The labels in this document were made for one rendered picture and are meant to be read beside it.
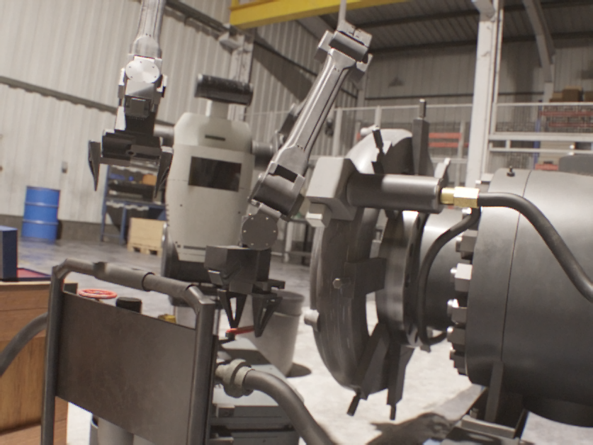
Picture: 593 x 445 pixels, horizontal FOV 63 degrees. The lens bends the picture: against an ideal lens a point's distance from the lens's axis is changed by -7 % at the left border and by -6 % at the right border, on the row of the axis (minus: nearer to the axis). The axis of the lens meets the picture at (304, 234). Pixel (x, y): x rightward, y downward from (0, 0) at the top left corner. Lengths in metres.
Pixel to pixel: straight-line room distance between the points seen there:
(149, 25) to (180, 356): 0.63
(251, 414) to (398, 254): 0.53
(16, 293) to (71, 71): 9.16
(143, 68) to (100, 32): 9.91
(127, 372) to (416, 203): 0.63
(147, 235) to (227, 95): 7.03
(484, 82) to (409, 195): 8.38
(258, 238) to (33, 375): 0.77
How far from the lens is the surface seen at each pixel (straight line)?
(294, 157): 0.90
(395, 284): 1.27
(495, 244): 1.16
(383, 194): 1.06
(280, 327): 2.24
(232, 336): 0.86
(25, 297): 1.29
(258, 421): 1.29
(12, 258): 1.27
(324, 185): 1.10
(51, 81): 10.10
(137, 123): 0.91
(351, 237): 1.16
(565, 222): 1.18
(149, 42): 1.05
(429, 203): 1.04
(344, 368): 1.28
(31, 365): 1.36
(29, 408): 1.40
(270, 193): 0.86
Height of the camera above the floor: 0.66
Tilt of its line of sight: level
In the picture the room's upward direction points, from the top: 7 degrees clockwise
